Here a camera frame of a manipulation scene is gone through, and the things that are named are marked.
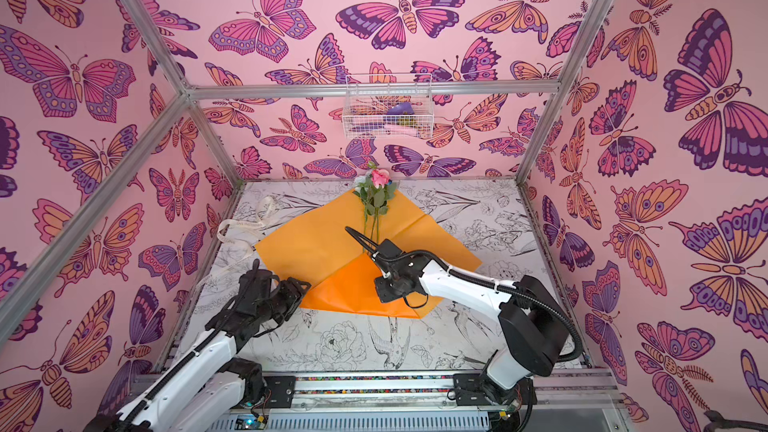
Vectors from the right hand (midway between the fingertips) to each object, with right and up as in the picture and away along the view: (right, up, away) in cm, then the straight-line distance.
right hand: (383, 288), depth 83 cm
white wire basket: (+1, +55, +12) cm, 56 cm away
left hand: (-21, 0, 0) cm, 21 cm away
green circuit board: (-32, -30, -11) cm, 45 cm away
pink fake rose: (-1, +33, +23) cm, 40 cm away
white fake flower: (-8, +29, +30) cm, 43 cm away
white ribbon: (-50, +14, +23) cm, 57 cm away
